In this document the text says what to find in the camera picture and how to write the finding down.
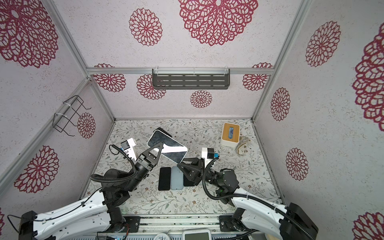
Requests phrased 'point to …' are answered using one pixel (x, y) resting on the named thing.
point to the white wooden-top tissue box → (230, 134)
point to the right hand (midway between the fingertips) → (180, 162)
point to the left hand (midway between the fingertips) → (163, 145)
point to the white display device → (197, 234)
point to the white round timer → (161, 236)
